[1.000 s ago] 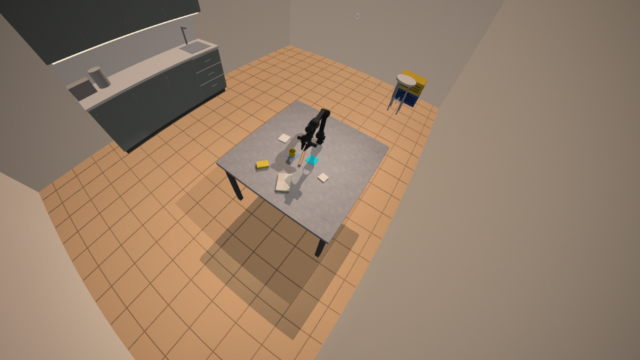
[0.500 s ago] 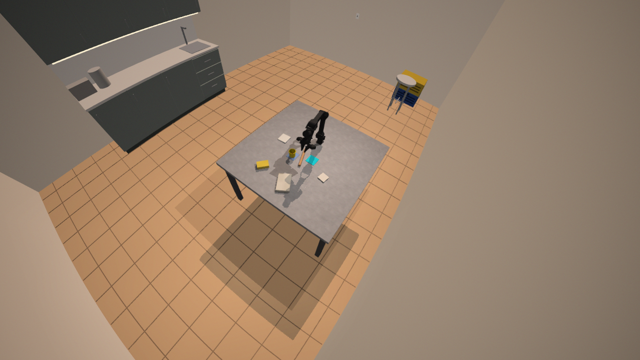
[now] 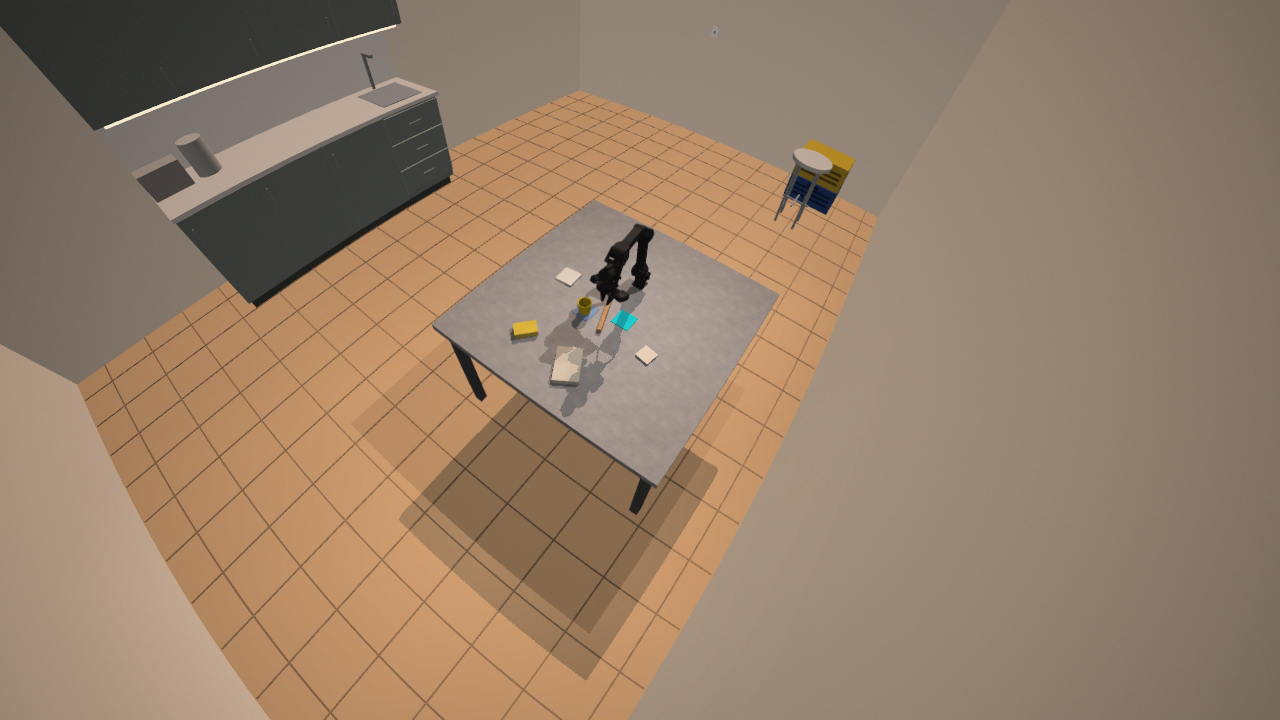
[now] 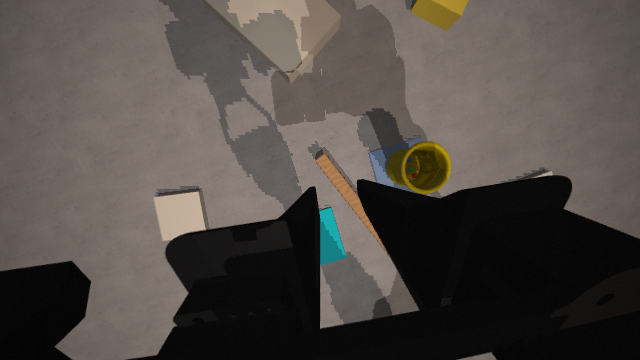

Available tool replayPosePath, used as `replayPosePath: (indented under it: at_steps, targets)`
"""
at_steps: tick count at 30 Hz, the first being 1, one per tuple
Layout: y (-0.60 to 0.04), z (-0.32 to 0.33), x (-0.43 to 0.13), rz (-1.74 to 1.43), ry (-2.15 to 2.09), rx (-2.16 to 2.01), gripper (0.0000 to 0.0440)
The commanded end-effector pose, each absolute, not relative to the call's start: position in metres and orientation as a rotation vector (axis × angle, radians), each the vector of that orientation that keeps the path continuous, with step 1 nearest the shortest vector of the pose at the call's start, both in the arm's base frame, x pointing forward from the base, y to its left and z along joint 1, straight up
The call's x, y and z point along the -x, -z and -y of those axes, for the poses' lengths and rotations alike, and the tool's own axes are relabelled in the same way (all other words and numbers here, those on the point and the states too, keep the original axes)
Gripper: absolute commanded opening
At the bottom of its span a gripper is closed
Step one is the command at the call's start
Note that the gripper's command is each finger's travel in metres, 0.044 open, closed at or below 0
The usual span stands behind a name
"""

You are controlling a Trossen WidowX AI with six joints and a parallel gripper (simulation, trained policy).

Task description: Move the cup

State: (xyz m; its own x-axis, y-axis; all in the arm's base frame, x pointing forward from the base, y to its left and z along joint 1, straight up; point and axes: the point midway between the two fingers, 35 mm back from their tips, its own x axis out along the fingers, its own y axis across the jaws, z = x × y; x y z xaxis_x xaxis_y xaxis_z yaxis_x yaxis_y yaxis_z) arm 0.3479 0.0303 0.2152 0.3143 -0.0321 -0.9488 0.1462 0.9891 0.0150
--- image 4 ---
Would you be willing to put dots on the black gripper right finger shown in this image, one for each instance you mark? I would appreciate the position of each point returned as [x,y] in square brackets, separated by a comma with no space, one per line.
[427,237]

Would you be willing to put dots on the orange wooden bar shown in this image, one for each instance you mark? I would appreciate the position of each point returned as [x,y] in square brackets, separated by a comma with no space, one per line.
[346,191]

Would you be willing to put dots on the yellow wedge block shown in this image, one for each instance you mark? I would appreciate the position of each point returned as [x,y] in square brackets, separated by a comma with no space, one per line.
[442,13]

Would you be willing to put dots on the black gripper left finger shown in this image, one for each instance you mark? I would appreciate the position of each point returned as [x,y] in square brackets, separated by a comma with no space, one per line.
[289,244]

